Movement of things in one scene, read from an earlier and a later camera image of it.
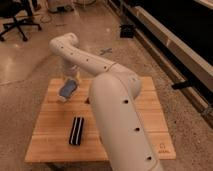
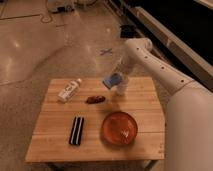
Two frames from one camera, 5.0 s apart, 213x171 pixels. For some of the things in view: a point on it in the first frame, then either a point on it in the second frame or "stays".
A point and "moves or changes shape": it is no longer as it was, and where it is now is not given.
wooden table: [66, 132] stays
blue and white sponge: [68, 88] moves or changes shape
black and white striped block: [76, 131] stays
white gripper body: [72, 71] to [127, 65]
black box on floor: [126, 31] stays
